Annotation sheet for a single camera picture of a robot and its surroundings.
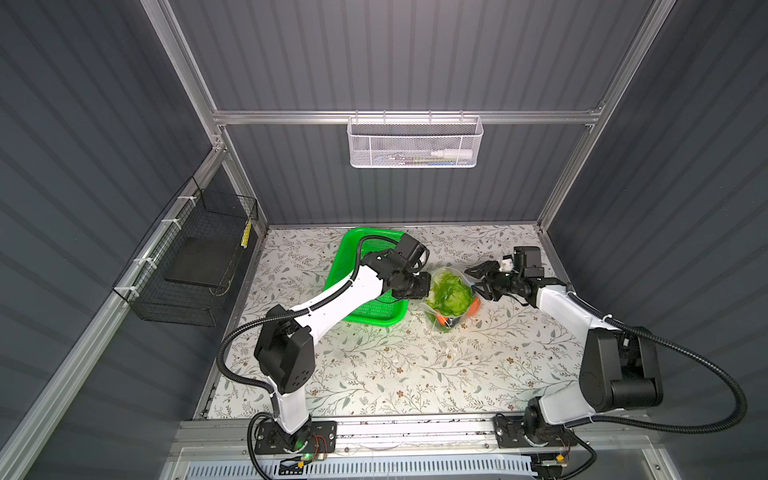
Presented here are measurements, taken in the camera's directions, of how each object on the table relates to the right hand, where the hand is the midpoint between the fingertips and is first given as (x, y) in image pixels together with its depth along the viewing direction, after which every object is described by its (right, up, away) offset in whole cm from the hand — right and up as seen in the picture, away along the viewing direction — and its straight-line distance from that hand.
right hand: (471, 277), depth 88 cm
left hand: (-13, -4, -6) cm, 15 cm away
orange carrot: (-9, -13, +1) cm, 16 cm away
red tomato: (+1, -10, +3) cm, 11 cm away
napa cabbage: (-8, -4, -8) cm, 12 cm away
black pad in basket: (-70, +5, -17) cm, 72 cm away
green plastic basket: (-25, -11, +8) cm, 29 cm away
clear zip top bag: (-11, -13, +6) cm, 18 cm away
